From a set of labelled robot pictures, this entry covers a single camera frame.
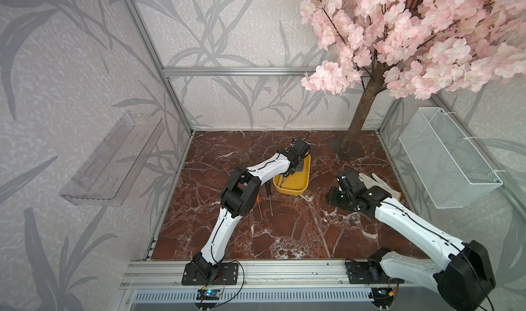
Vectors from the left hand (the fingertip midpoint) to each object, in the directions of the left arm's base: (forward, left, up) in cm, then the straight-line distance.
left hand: (296, 163), depth 101 cm
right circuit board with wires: (-53, -28, -7) cm, 61 cm away
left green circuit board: (-52, +34, -5) cm, 63 cm away
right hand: (-21, -11, +6) cm, 24 cm away
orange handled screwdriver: (-18, +18, -3) cm, 26 cm away
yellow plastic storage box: (-9, 0, -4) cm, 10 cm away
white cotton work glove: (-8, -40, -4) cm, 41 cm away
